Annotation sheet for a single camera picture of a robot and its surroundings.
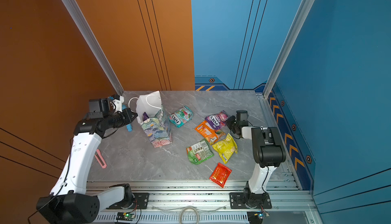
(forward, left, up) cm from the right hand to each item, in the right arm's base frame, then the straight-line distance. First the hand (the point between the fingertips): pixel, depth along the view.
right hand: (224, 120), depth 101 cm
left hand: (-12, +47, +24) cm, 55 cm away
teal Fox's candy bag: (+3, +30, 0) cm, 30 cm away
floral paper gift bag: (-15, +39, +14) cm, 44 cm away
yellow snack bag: (-21, +2, +2) cm, 21 cm away
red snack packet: (-34, +5, -3) cm, 34 cm away
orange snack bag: (-10, +12, 0) cm, 15 cm away
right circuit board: (-52, -10, -5) cm, 53 cm away
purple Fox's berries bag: (-1, +4, 0) cm, 4 cm away
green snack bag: (-21, +17, -3) cm, 27 cm away
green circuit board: (-52, +52, -5) cm, 73 cm away
